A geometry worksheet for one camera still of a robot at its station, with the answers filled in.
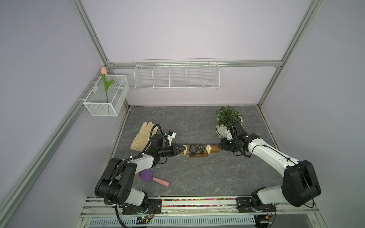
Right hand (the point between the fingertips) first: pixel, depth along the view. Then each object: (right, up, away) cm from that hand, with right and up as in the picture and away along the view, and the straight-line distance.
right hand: (221, 145), depth 88 cm
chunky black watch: (-18, -2, -3) cm, 18 cm away
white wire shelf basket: (-29, +48, +10) cm, 57 cm away
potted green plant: (+5, +18, +3) cm, 18 cm away
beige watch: (-22, -3, -3) cm, 23 cm away
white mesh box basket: (-73, +26, -7) cm, 78 cm away
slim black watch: (-12, -2, -2) cm, 13 cm away
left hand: (-22, -2, -4) cm, 23 cm away
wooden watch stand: (-4, -2, -1) cm, 5 cm away
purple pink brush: (-45, -17, -5) cm, 49 cm away
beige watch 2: (-8, -2, -3) cm, 9 cm away
